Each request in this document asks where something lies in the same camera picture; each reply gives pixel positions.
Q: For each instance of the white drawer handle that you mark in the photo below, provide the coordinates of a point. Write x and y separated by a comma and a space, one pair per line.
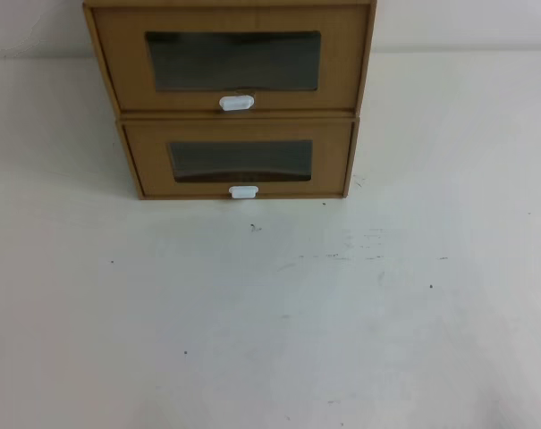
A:
243, 192
236, 103

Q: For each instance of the cardboard drawer box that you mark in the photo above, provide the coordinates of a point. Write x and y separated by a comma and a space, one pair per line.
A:
201, 158
184, 56

